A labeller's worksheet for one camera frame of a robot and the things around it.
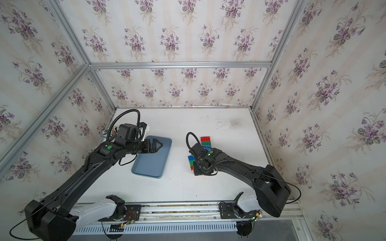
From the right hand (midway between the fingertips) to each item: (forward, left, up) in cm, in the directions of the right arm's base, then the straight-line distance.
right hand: (200, 171), depth 82 cm
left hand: (+8, +22, +15) cm, 28 cm away
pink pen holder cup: (+22, +53, +7) cm, 58 cm away
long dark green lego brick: (+19, -4, -2) cm, 20 cm away
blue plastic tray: (+5, +28, -4) cm, 29 cm away
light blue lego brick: (+16, -5, -1) cm, 17 cm away
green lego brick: (+6, +5, -3) cm, 8 cm away
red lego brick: (+23, -3, -2) cm, 24 cm away
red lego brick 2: (+3, +5, -4) cm, 7 cm away
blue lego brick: (+9, +5, -1) cm, 10 cm away
